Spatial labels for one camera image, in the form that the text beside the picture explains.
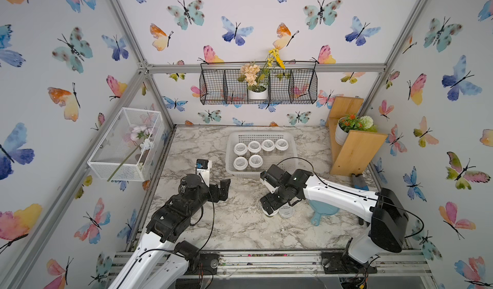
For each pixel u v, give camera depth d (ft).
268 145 3.33
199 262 2.38
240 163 3.08
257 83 2.83
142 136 2.47
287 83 3.21
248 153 3.38
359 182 3.08
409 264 2.46
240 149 3.29
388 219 1.40
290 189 1.87
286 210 2.67
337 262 2.40
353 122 2.90
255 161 3.14
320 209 2.84
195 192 1.76
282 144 3.35
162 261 1.52
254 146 3.33
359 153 2.81
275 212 2.33
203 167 1.98
